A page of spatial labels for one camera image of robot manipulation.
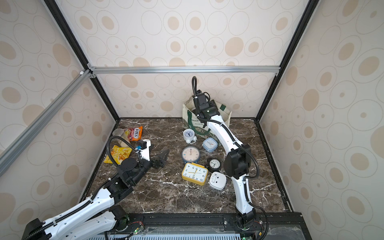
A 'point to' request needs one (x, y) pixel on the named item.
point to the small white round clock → (189, 136)
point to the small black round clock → (213, 164)
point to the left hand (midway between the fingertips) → (166, 147)
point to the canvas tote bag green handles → (190, 115)
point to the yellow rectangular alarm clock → (195, 173)
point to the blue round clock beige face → (190, 154)
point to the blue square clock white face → (210, 144)
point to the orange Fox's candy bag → (135, 134)
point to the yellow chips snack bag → (118, 154)
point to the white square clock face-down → (217, 180)
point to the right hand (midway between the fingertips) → (217, 105)
